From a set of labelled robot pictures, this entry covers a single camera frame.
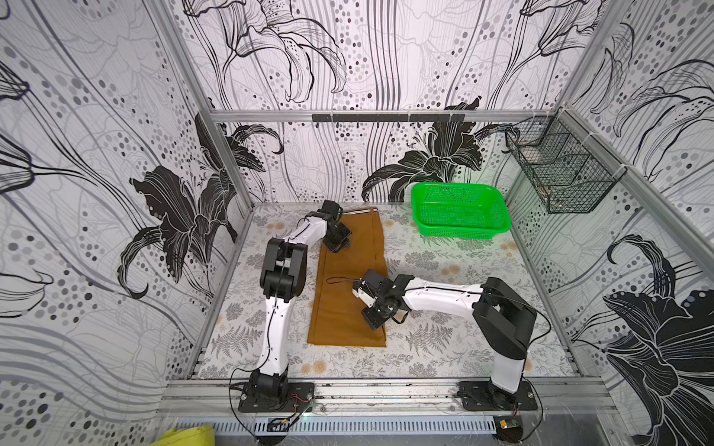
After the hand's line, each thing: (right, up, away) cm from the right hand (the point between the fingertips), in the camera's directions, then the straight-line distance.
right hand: (371, 316), depth 88 cm
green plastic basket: (+39, +36, +30) cm, 61 cm away
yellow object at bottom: (-40, -19, -26) cm, 51 cm away
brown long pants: (-11, +1, -3) cm, 11 cm away
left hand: (-8, +23, +18) cm, 30 cm away
